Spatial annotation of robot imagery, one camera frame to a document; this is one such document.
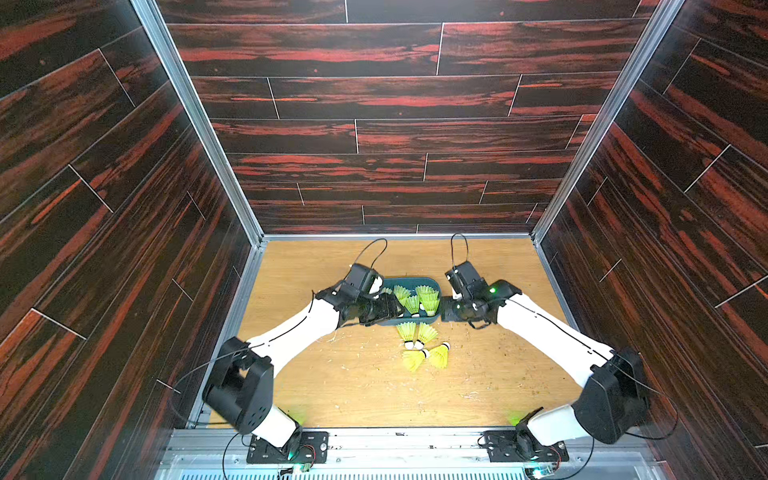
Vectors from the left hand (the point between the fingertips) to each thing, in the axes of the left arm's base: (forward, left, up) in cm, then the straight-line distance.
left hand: (399, 313), depth 83 cm
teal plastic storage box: (+18, -4, -9) cm, 20 cm away
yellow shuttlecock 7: (-7, -12, -13) cm, 19 cm away
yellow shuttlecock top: (0, -3, -12) cm, 12 cm away
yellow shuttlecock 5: (-1, -8, -11) cm, 14 cm away
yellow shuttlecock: (+14, -1, -9) cm, 16 cm away
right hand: (+3, -16, -1) cm, 16 cm away
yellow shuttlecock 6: (-8, -4, -12) cm, 15 cm away
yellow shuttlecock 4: (+7, -10, -9) cm, 15 cm away
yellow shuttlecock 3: (+11, -9, -7) cm, 16 cm away
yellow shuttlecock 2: (+9, -4, -9) cm, 14 cm away
